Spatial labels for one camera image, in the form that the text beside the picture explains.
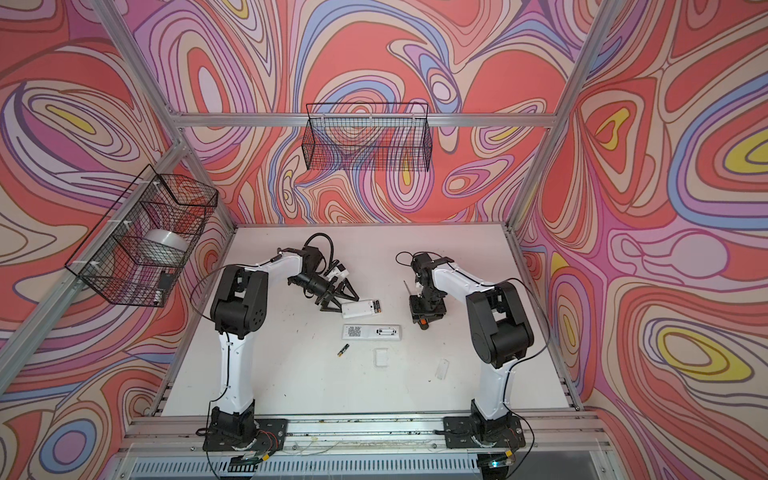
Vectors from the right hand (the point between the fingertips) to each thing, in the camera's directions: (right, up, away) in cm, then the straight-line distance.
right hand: (425, 323), depth 92 cm
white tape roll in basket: (-65, +24, -21) cm, 73 cm away
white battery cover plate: (-21, +4, +1) cm, 22 cm away
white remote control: (-17, -2, -2) cm, 17 cm away
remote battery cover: (-14, -9, -5) cm, 17 cm away
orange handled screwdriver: (-1, +1, -1) cm, 1 cm away
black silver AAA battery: (-25, -7, -4) cm, 26 cm away
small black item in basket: (-68, +15, -18) cm, 72 cm away
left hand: (-23, +7, +1) cm, 24 cm away
